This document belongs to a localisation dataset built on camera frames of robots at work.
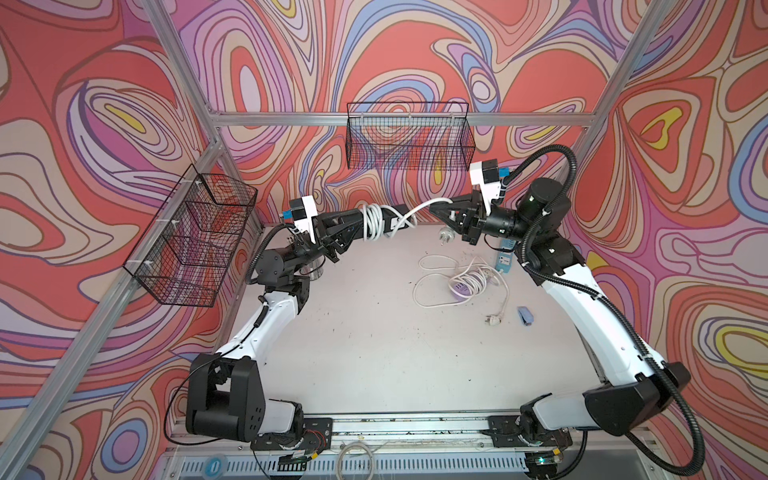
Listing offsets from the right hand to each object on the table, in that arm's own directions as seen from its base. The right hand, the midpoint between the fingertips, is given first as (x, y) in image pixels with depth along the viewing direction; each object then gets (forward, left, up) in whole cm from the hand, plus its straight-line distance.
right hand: (430, 216), depth 58 cm
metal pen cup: (+17, +34, -38) cm, 54 cm away
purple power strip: (+8, -14, -40) cm, 43 cm away
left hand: (0, +13, -3) cm, 13 cm away
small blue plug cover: (0, -34, -44) cm, 56 cm away
